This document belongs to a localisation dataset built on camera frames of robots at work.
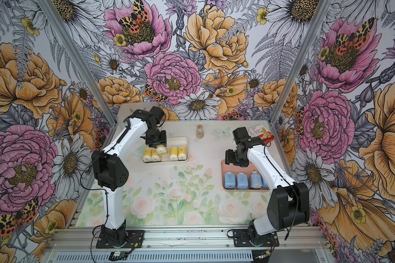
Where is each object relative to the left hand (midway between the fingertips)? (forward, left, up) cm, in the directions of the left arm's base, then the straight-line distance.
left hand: (160, 149), depth 88 cm
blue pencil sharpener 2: (-16, -42, -8) cm, 46 cm away
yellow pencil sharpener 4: (+2, -6, -7) cm, 9 cm away
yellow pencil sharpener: (0, +9, -8) cm, 12 cm away
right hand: (-9, -37, -2) cm, 38 cm away
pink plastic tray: (-5, -41, -15) cm, 44 cm away
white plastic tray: (+14, -6, -11) cm, 19 cm away
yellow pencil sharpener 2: (+1, +4, -8) cm, 9 cm away
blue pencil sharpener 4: (-16, -53, -9) cm, 57 cm away
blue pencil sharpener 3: (-15, -49, -7) cm, 52 cm away
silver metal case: (+32, +26, 0) cm, 41 cm away
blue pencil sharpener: (-14, -36, -8) cm, 40 cm away
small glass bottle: (+22, -21, -11) cm, 32 cm away
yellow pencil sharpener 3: (-1, -1, +1) cm, 2 cm away
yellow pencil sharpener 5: (+3, -11, -8) cm, 13 cm away
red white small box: (+22, -61, -11) cm, 65 cm away
